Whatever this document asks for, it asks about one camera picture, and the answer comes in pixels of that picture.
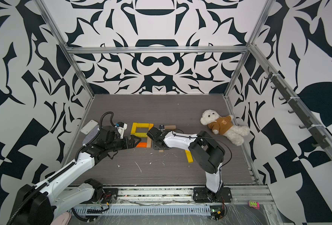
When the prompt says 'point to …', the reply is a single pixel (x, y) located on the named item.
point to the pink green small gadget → (254, 204)
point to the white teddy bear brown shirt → (223, 125)
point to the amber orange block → (151, 125)
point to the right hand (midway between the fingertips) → (158, 143)
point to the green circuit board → (216, 212)
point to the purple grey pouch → (91, 135)
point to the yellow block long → (189, 156)
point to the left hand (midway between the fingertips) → (134, 137)
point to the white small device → (88, 127)
